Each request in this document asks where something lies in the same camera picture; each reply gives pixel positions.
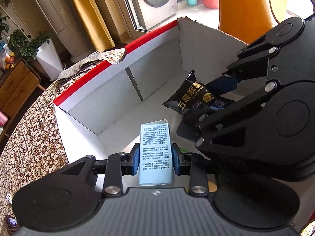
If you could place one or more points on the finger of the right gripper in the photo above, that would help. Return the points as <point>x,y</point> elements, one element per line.
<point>253,59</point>
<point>268,132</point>

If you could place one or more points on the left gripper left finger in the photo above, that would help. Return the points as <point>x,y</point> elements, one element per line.
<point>73,194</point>

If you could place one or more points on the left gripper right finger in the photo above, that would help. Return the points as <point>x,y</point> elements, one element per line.
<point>245,200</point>

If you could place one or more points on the black sesame snack packet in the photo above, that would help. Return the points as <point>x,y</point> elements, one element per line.
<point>193,96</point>

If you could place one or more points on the light blue medicine box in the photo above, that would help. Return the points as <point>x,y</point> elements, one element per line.
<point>155,162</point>

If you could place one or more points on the patterned lace tablecloth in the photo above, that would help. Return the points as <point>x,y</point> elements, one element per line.
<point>35,148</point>

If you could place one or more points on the red white cardboard box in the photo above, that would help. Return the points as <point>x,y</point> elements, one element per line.
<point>102,112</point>

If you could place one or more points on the pink case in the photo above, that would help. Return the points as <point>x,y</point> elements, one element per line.
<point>3,119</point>

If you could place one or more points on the white washing machine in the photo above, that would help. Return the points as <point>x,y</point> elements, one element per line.
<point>152,12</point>

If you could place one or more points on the wooden tv cabinet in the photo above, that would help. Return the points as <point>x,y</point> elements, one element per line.
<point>17,85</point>

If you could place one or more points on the grey cloth on table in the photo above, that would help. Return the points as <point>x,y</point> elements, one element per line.
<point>78,67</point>

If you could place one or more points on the bag of fruit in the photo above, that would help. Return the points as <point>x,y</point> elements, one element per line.
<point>7,58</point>

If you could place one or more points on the white planter with plant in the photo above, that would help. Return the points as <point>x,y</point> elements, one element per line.
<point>39,52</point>

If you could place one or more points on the yellow curtain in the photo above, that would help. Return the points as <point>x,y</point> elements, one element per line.
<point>94,24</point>

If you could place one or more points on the beige floor air conditioner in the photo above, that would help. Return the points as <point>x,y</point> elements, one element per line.
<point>63,19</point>

